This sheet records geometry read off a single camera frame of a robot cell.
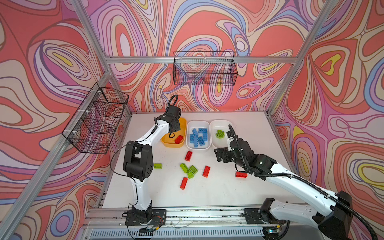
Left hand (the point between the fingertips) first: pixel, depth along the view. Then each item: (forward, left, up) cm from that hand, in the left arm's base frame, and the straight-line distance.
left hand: (175, 125), depth 96 cm
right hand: (-23, -28, +5) cm, 36 cm away
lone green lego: (-23, +10, -11) cm, 27 cm away
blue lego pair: (+1, -13, -10) cm, 17 cm away
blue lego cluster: (-3, -11, -10) cm, 15 cm away
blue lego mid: (+4, -18, -9) cm, 21 cm away
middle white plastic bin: (+7, -11, -7) cm, 14 cm away
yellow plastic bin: (-4, +5, -11) cm, 12 cm away
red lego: (-4, -2, -10) cm, 11 cm away
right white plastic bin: (+8, -34, -9) cm, 36 cm away
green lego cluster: (-27, -10, -12) cm, 31 cm away
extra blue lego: (-6, -17, -10) cm, 20 cm away
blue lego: (-6, -13, -10) cm, 18 cm away
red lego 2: (-34, -6, -10) cm, 36 cm away
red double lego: (-16, -9, -11) cm, 22 cm away
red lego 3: (-26, -19, -12) cm, 35 cm away
